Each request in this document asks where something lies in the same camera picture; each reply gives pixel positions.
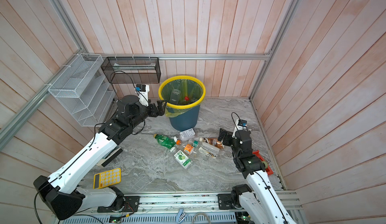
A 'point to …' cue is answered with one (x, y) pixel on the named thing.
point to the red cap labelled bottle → (186, 98)
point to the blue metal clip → (180, 216)
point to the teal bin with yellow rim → (187, 121)
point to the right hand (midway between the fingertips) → (228, 130)
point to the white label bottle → (210, 150)
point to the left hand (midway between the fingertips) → (159, 103)
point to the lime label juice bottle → (182, 158)
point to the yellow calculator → (107, 178)
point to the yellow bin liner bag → (191, 92)
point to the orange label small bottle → (189, 148)
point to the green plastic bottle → (165, 140)
